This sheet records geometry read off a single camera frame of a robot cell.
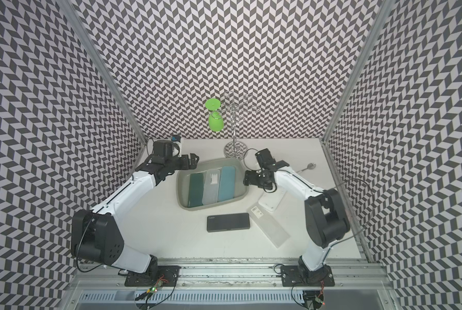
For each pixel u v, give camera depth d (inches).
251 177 31.7
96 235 16.7
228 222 33.2
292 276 28.8
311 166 41.1
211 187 38.3
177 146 28.3
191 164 31.0
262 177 25.8
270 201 36.2
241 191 38.9
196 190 37.9
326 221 18.2
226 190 38.2
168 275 28.1
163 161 25.8
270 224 34.4
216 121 38.6
